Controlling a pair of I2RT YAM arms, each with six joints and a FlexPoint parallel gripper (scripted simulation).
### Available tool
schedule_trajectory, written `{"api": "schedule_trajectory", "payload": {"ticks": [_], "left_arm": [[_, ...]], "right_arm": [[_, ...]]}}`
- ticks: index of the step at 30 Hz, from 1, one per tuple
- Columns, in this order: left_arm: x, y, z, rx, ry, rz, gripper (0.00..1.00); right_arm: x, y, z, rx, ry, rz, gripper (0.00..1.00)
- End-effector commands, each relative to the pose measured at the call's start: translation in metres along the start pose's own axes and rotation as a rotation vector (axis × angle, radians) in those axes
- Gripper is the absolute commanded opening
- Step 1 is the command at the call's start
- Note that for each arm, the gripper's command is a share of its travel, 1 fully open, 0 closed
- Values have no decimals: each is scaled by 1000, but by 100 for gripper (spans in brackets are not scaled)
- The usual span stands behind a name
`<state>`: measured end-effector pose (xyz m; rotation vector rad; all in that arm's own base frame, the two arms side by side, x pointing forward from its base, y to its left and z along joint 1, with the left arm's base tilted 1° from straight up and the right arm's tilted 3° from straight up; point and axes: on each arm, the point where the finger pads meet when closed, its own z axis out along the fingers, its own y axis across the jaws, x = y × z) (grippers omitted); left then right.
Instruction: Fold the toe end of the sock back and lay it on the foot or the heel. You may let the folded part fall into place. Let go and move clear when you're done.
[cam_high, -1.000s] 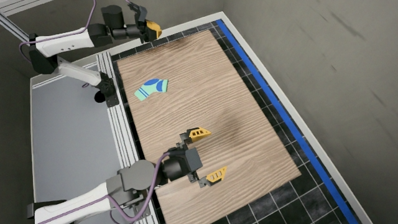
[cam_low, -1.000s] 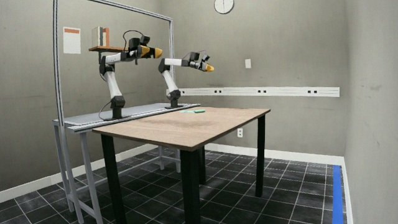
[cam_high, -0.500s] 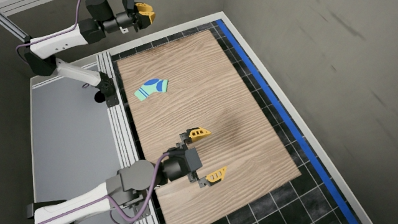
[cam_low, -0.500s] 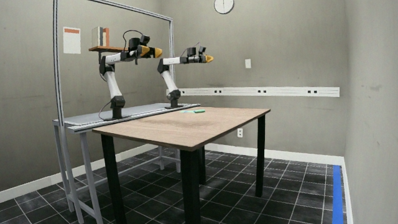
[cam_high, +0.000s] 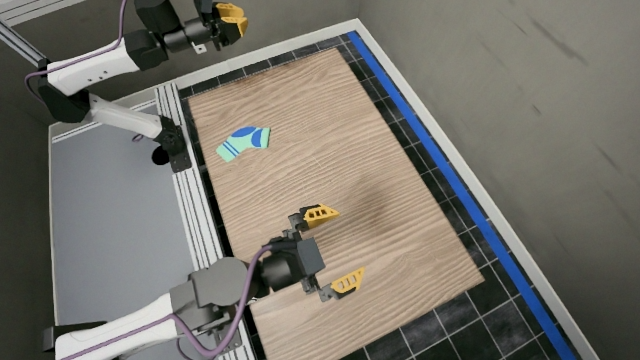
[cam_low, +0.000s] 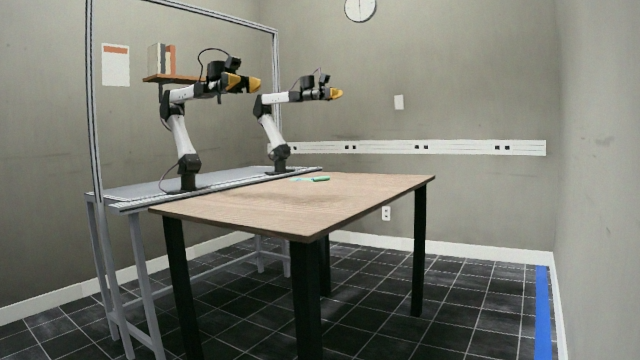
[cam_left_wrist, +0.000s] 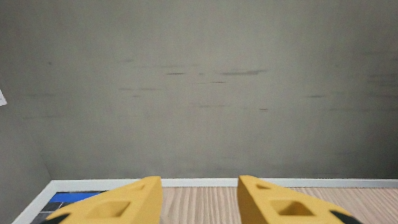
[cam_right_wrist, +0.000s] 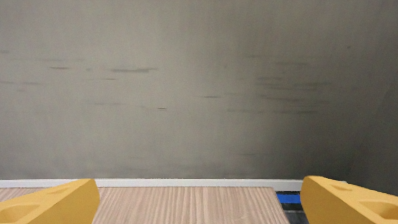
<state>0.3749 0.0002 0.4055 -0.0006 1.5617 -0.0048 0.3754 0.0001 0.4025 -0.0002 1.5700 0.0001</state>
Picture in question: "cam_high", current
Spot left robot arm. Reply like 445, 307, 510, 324
38, 0, 192, 174

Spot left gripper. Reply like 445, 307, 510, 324
184, 2, 248, 52

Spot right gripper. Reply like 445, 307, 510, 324
262, 204, 365, 303

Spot mint green sock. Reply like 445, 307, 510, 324
216, 127, 270, 162

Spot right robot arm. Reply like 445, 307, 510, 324
41, 231, 326, 360

